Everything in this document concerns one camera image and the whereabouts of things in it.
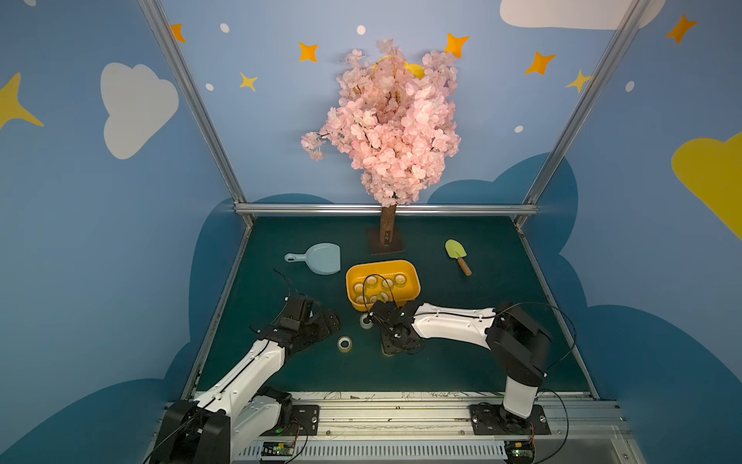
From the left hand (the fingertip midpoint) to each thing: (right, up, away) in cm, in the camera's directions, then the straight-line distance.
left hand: (331, 322), depth 87 cm
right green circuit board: (+51, -30, -14) cm, 60 cm away
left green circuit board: (-12, -28, -15) cm, 34 cm away
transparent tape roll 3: (+23, +11, +15) cm, 29 cm away
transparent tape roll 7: (+11, -2, +4) cm, 12 cm away
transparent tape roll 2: (+12, +11, +15) cm, 22 cm away
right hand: (+20, -7, +1) cm, 21 cm away
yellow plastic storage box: (+19, +11, +14) cm, 26 cm away
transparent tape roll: (+8, +8, +14) cm, 18 cm away
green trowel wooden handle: (+45, +22, +25) cm, 56 cm away
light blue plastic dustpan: (-6, +19, +21) cm, 29 cm away
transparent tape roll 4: (+9, +5, +11) cm, 15 cm away
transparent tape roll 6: (+4, -8, -1) cm, 9 cm away
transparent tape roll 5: (+16, +6, +9) cm, 20 cm away
